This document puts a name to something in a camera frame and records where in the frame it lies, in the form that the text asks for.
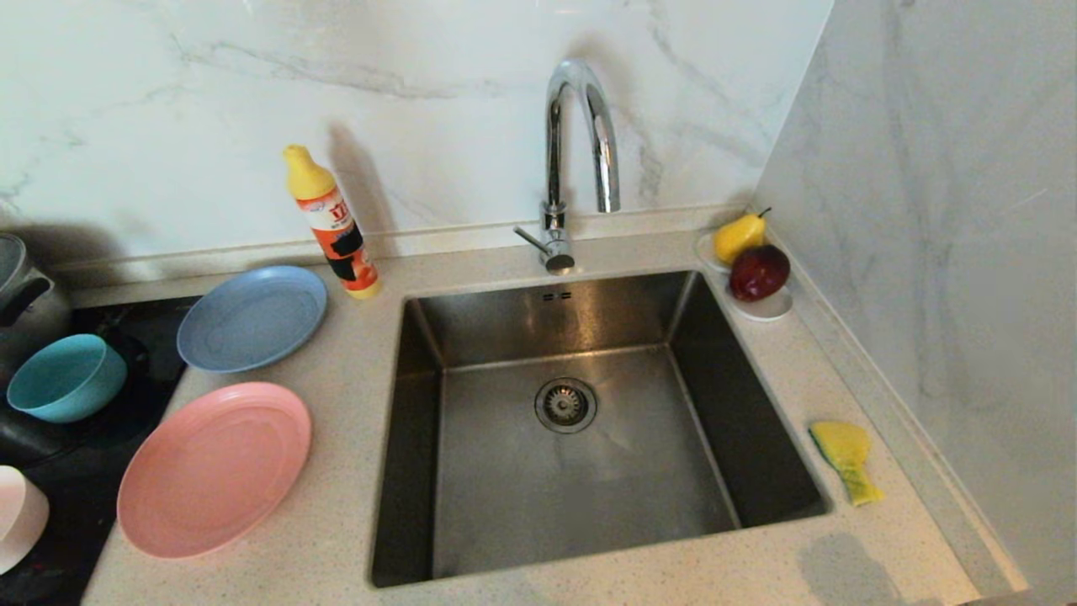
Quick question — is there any chrome gooseneck faucet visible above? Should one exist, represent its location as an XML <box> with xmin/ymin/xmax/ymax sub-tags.
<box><xmin>515</xmin><ymin>57</ymin><xmax>622</xmax><ymax>274</ymax></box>

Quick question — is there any orange yellow dish soap bottle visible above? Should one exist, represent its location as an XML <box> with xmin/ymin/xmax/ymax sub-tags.
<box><xmin>284</xmin><ymin>145</ymin><xmax>381</xmax><ymax>300</ymax></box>

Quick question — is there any blue plate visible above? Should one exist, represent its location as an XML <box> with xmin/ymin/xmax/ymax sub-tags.
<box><xmin>176</xmin><ymin>266</ymin><xmax>328</xmax><ymax>374</ymax></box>

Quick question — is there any yellow sponge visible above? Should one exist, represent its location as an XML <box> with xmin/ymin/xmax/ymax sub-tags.
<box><xmin>809</xmin><ymin>421</ymin><xmax>885</xmax><ymax>507</ymax></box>

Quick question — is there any large pink plate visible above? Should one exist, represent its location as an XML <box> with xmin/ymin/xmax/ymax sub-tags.
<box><xmin>117</xmin><ymin>381</ymin><xmax>313</xmax><ymax>560</ymax></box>

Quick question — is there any teal bowl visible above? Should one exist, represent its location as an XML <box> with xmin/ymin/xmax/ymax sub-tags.
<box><xmin>7</xmin><ymin>334</ymin><xmax>129</xmax><ymax>423</ymax></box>

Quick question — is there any small light pink plate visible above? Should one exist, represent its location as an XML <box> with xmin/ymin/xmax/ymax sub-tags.
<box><xmin>0</xmin><ymin>465</ymin><xmax>50</xmax><ymax>577</ymax></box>

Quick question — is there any stainless steel sink basin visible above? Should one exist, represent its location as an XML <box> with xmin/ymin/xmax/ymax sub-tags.
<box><xmin>370</xmin><ymin>269</ymin><xmax>832</xmax><ymax>588</ymax></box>

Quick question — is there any round metal drain strainer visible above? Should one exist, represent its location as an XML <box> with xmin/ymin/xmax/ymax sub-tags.
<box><xmin>534</xmin><ymin>378</ymin><xmax>598</xmax><ymax>435</ymax></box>

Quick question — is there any yellow pear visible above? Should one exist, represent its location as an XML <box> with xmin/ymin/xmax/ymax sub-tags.
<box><xmin>714</xmin><ymin>208</ymin><xmax>771</xmax><ymax>267</ymax></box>

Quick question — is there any dark red apple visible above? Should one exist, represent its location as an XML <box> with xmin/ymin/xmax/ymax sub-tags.
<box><xmin>728</xmin><ymin>244</ymin><xmax>792</xmax><ymax>302</ymax></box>

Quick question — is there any small white fruit dish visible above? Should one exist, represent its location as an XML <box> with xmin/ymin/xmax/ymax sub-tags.
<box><xmin>695</xmin><ymin>233</ymin><xmax>793</xmax><ymax>322</ymax></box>

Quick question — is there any black induction cooktop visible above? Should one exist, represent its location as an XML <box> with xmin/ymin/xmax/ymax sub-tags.
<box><xmin>0</xmin><ymin>296</ymin><xmax>203</xmax><ymax>606</ymax></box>

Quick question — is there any black frying pan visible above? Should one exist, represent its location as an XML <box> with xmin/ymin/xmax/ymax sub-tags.
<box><xmin>0</xmin><ymin>337</ymin><xmax>157</xmax><ymax>464</ymax></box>

